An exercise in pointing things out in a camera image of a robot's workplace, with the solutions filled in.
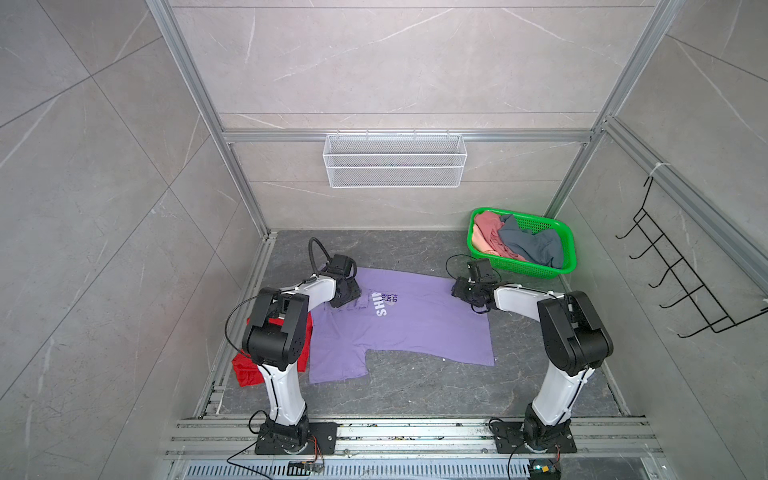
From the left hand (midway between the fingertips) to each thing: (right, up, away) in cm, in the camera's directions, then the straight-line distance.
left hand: (352, 287), depth 101 cm
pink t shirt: (+47, +18, +3) cm, 51 cm away
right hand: (+36, 0, 0) cm, 36 cm away
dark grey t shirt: (+70, +15, +7) cm, 72 cm away
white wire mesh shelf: (+15, +44, 0) cm, 46 cm away
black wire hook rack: (+79, -2, -42) cm, 89 cm away
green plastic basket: (+62, +7, 0) cm, 63 cm away
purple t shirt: (+15, -8, -5) cm, 18 cm away
